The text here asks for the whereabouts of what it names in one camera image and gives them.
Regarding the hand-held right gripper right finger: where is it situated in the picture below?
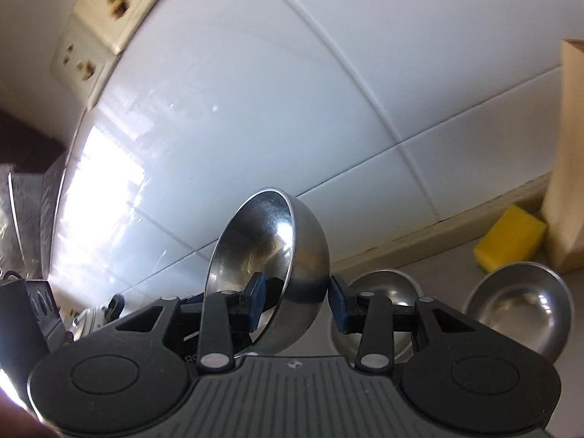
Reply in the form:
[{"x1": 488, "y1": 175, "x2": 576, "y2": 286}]
[{"x1": 327, "y1": 275, "x2": 481, "y2": 372}]

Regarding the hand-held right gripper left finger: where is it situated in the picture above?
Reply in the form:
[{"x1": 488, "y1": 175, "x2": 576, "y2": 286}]
[{"x1": 114, "y1": 273, "x2": 268, "y2": 371}]

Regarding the stainless steel bowl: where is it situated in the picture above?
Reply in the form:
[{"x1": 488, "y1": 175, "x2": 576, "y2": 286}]
[
  {"x1": 204, "y1": 187, "x2": 330, "y2": 357},
  {"x1": 463, "y1": 262, "x2": 575, "y2": 361},
  {"x1": 329, "y1": 270, "x2": 423, "y2": 366}
]

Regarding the large aluminium pot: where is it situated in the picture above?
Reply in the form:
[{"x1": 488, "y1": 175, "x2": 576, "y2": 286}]
[{"x1": 0, "y1": 164, "x2": 62, "y2": 284}]

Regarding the yellow sponge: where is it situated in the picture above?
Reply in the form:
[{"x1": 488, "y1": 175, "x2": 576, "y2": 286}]
[{"x1": 473, "y1": 204, "x2": 548, "y2": 273}]

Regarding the wooden cutting board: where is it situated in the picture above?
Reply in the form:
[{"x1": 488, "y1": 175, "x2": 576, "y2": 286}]
[{"x1": 542, "y1": 39, "x2": 584, "y2": 274}]

